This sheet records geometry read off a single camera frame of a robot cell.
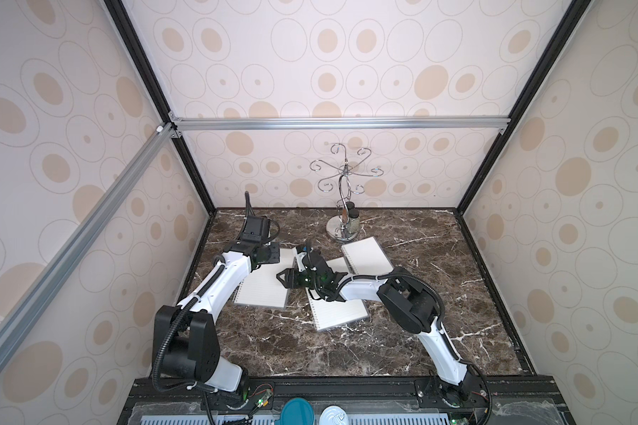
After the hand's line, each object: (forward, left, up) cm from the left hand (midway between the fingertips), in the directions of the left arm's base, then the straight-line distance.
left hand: (277, 248), depth 87 cm
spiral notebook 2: (-16, -18, -15) cm, 28 cm away
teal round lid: (-44, -9, -8) cm, 46 cm away
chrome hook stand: (+21, -23, -12) cm, 33 cm away
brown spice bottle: (+20, -23, -4) cm, 31 cm away
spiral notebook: (-8, +6, -11) cm, 15 cm away
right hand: (-2, -4, -12) cm, 12 cm away
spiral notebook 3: (+7, -32, -15) cm, 36 cm away
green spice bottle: (+18, -27, -9) cm, 34 cm away
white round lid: (-45, -18, -9) cm, 49 cm away
